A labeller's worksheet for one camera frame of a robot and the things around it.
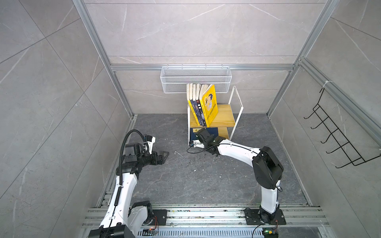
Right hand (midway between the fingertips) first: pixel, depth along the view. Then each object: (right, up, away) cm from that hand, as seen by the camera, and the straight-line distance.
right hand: (208, 136), depth 94 cm
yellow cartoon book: (-2, +19, -15) cm, 24 cm away
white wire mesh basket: (-22, +37, +2) cm, 43 cm away
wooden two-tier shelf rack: (+9, +10, -5) cm, 14 cm away
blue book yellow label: (+3, +3, +1) cm, 4 cm away
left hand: (-28, -7, -14) cm, 32 cm away
